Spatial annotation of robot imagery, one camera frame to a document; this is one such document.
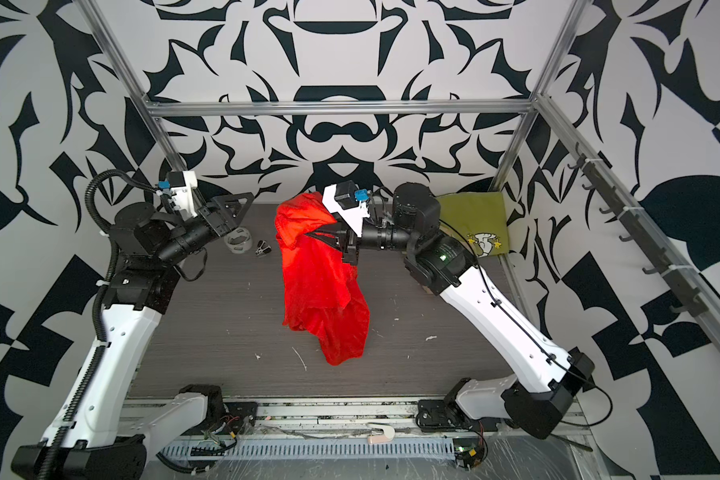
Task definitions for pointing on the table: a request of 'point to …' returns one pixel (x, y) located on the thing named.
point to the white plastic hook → (386, 437)
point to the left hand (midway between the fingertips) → (245, 194)
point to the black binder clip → (262, 249)
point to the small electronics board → (468, 451)
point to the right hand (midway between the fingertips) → (308, 226)
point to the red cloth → (322, 294)
